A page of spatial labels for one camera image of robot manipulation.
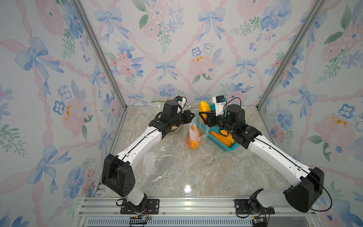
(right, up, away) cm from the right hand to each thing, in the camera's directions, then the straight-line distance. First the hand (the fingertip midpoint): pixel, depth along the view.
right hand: (203, 111), depth 73 cm
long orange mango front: (+14, -16, +17) cm, 27 cm away
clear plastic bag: (-32, -32, +17) cm, 48 cm away
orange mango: (-5, -15, +14) cm, 21 cm away
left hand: (-3, -1, +4) cm, 5 cm away
